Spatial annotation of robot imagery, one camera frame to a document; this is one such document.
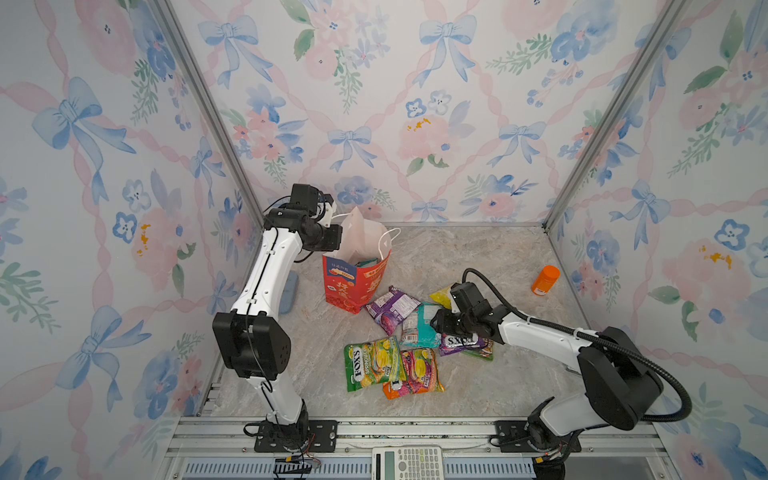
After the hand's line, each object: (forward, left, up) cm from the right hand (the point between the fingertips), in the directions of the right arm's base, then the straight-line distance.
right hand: (435, 322), depth 89 cm
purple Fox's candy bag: (-6, -5, -2) cm, 8 cm away
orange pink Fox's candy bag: (-15, +6, -2) cm, 16 cm away
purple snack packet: (+5, +13, 0) cm, 14 cm away
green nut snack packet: (-7, -15, -4) cm, 17 cm away
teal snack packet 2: (-2, +5, -1) cm, 6 cm away
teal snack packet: (+21, +21, +2) cm, 30 cm away
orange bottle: (+14, -36, +4) cm, 38 cm away
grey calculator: (-35, +9, -3) cm, 36 cm away
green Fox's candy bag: (-12, +18, 0) cm, 22 cm away
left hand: (+15, +28, +21) cm, 38 cm away
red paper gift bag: (+5, +24, +17) cm, 30 cm away
